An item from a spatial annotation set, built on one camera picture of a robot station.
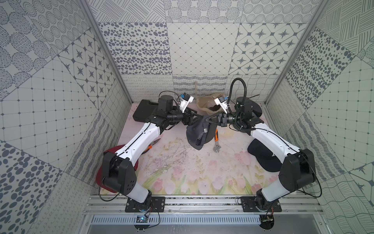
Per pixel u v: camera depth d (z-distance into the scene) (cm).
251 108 101
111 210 76
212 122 71
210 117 71
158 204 74
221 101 68
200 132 71
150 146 95
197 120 72
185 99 67
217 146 95
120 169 42
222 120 67
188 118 67
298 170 44
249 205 73
